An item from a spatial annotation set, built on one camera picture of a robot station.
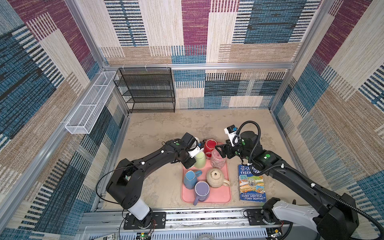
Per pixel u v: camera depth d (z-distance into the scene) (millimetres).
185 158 730
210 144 897
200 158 833
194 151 777
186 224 729
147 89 1082
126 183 439
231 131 674
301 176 472
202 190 745
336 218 377
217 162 827
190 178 762
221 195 806
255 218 729
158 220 736
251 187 812
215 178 778
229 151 675
